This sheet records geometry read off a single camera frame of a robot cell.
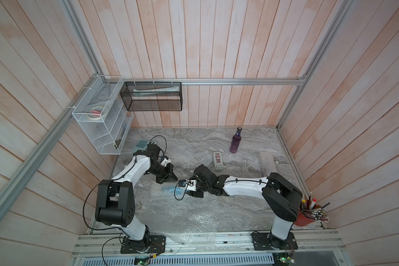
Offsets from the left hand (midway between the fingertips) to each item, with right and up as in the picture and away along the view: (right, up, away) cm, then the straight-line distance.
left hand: (177, 180), depth 83 cm
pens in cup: (+62, -11, -8) cm, 64 cm away
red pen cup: (+57, -15, -10) cm, 60 cm away
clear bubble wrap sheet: (+7, -19, -3) cm, 21 cm away
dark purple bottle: (+34, +20, +15) cm, 43 cm away
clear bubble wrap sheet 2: (+52, +7, +13) cm, 54 cm away
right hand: (+5, -4, +4) cm, 7 cm away
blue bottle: (-3, -6, +3) cm, 7 cm away
